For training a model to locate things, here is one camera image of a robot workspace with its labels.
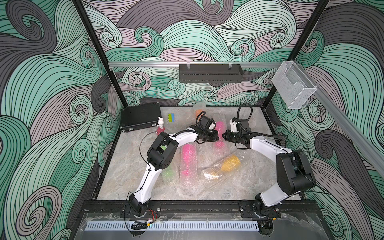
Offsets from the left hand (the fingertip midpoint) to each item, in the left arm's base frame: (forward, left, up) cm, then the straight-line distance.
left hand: (220, 137), depth 93 cm
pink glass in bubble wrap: (-20, +20, +1) cm, 28 cm away
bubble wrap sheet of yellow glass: (-14, -10, +2) cm, 17 cm away
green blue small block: (+20, +34, -5) cm, 40 cm away
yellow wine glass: (-18, -4, +1) cm, 19 cm away
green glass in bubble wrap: (-24, +31, -1) cm, 39 cm away
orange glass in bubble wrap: (+24, +15, -2) cm, 28 cm away
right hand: (+1, -1, +1) cm, 2 cm away
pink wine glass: (-5, +1, 0) cm, 6 cm away
